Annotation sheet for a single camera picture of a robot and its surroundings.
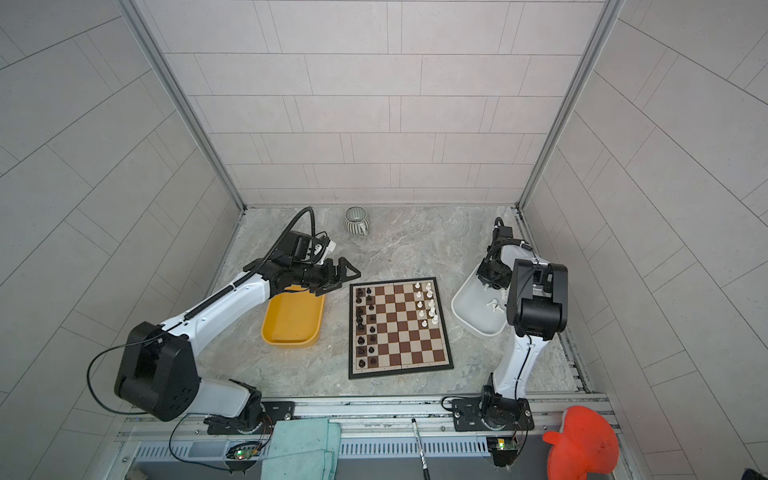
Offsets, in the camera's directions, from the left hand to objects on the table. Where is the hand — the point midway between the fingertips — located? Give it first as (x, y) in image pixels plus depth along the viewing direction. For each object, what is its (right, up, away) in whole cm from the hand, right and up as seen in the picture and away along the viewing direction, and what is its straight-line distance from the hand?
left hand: (357, 276), depth 79 cm
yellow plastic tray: (-20, -14, +8) cm, 25 cm away
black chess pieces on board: (+1, -14, +7) cm, 16 cm away
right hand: (+40, -4, +19) cm, 45 cm away
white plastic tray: (+37, -12, +11) cm, 41 cm away
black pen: (+17, -39, -14) cm, 44 cm away
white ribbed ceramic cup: (-4, +16, +29) cm, 33 cm away
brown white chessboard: (+10, -16, +5) cm, 20 cm away
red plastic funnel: (+52, -34, -15) cm, 64 cm away
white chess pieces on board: (+19, -10, +10) cm, 24 cm away
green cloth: (-11, -37, -12) cm, 41 cm away
